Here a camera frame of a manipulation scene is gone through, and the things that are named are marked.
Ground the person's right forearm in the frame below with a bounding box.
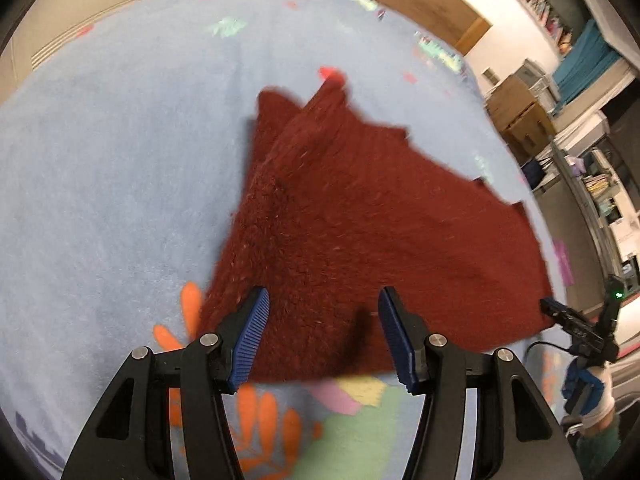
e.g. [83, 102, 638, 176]
[570, 410, 626, 480]

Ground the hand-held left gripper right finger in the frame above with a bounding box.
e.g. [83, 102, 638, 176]
[377, 286, 583, 480]

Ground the teal curtain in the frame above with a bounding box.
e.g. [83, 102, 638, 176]
[552, 17, 628, 111]

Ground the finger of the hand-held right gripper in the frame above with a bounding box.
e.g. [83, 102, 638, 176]
[540, 297, 601, 343]

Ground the dark red knitted sweater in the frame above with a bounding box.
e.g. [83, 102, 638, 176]
[197, 77, 555, 383]

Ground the low cardboard box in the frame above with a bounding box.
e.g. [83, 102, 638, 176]
[502, 105, 558, 163]

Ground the white printer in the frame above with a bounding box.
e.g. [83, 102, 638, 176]
[515, 59, 561, 106]

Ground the navy bag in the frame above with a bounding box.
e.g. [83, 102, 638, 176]
[522, 157, 548, 191]

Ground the large cardboard box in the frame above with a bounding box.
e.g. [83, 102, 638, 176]
[487, 75, 556, 133]

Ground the grey desk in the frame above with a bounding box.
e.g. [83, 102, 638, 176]
[540, 110, 640, 311]

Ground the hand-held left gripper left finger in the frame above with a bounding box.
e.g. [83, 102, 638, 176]
[61, 286, 271, 480]

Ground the blue printed blanket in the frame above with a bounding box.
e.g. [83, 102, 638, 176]
[0, 0, 576, 480]

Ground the person's right hand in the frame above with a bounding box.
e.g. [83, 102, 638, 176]
[561, 360, 616, 428]

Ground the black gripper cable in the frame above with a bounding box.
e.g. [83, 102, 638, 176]
[525, 341, 576, 361]

